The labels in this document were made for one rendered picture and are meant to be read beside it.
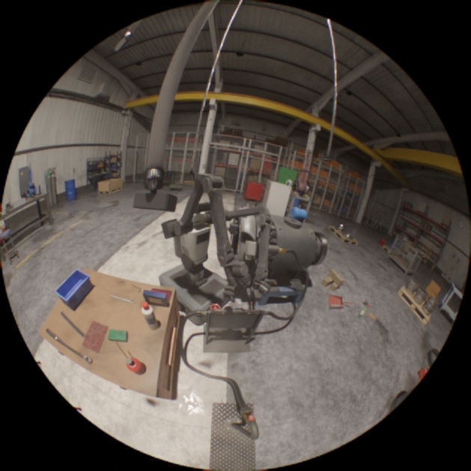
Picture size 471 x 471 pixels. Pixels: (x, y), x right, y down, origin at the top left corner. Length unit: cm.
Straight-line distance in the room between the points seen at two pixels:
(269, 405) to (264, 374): 30
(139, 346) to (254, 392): 91
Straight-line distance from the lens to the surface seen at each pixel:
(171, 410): 137
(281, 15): 775
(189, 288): 148
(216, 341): 146
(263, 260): 99
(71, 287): 150
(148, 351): 96
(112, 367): 101
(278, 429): 148
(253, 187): 680
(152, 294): 102
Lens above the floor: 134
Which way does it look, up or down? 25 degrees down
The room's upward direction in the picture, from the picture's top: 11 degrees clockwise
